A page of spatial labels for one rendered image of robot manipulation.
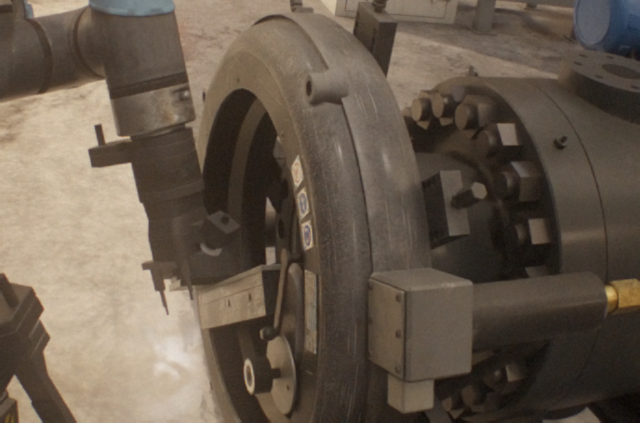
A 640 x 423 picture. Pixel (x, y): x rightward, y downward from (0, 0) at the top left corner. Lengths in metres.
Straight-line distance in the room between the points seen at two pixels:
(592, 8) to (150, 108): 1.04
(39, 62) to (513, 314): 0.60
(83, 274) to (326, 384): 1.45
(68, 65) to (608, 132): 0.81
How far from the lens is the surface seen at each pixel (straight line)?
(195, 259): 1.48
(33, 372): 0.79
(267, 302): 1.23
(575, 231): 1.30
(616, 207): 1.35
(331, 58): 1.16
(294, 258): 1.15
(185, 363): 2.16
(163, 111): 0.97
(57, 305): 2.35
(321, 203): 1.07
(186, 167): 0.98
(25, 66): 1.01
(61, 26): 1.05
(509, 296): 1.04
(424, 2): 5.29
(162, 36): 0.97
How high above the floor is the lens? 1.32
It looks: 26 degrees down
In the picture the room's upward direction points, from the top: 8 degrees clockwise
